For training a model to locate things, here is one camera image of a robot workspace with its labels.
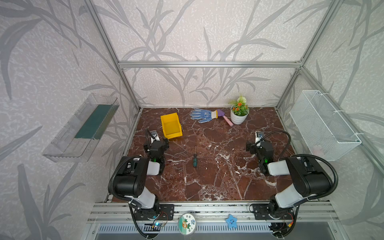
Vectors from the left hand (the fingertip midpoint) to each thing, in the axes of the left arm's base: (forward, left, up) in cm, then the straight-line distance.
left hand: (155, 138), depth 93 cm
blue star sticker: (-43, -44, -6) cm, 61 cm away
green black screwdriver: (-11, -25, -7) cm, 28 cm away
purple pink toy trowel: (+26, -44, -6) cm, 52 cm away
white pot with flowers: (+17, -55, +7) cm, 58 cm away
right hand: (+1, -64, -1) cm, 64 cm away
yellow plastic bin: (+16, -7, -8) cm, 19 cm away
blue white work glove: (+26, -31, -8) cm, 41 cm away
